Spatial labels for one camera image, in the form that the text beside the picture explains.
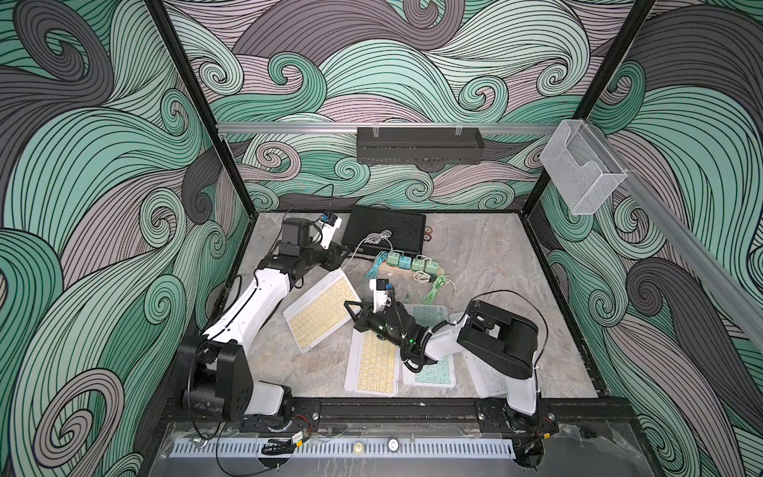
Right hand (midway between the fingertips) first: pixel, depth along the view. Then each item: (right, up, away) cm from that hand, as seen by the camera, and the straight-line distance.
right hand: (341, 309), depth 81 cm
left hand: (0, +18, +2) cm, 18 cm away
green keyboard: (+27, -18, -1) cm, 32 cm away
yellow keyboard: (-8, -2, +4) cm, 9 cm away
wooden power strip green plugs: (+16, +11, +17) cm, 26 cm away
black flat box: (+22, +23, +27) cm, 42 cm away
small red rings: (+30, +22, +33) cm, 49 cm away
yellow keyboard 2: (+9, -16, +1) cm, 18 cm away
